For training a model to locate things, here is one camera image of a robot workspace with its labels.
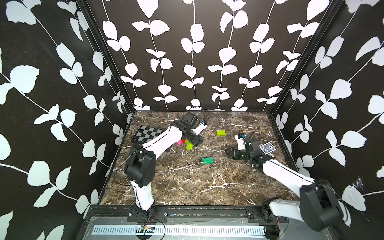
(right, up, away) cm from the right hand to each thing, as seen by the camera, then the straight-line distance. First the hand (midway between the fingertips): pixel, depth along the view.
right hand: (228, 148), depth 88 cm
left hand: (-18, +7, +1) cm, 19 cm away
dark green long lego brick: (-13, -8, 0) cm, 15 cm away
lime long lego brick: (-24, 0, +10) cm, 26 cm away
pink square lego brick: (-31, +1, +13) cm, 34 cm away
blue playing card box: (+28, -2, +10) cm, 30 cm away
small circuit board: (-43, -37, -17) cm, 59 cm away
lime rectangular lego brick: (-1, +8, +19) cm, 21 cm away
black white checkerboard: (-56, +8, +16) cm, 58 cm away
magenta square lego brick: (-13, -11, +3) cm, 17 cm away
